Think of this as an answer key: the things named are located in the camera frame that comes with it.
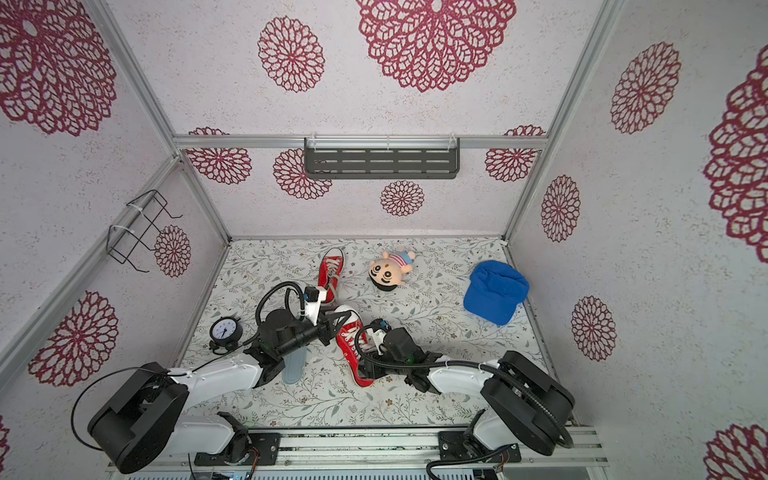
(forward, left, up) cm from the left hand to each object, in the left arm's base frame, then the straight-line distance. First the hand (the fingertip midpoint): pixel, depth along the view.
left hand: (349, 313), depth 81 cm
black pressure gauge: (+1, +40, -13) cm, 42 cm away
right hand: (-9, -2, -10) cm, 14 cm away
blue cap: (+16, -47, -14) cm, 52 cm away
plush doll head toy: (+20, -11, -8) cm, 25 cm away
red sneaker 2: (+23, +10, -13) cm, 28 cm away
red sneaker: (-6, 0, -2) cm, 6 cm away
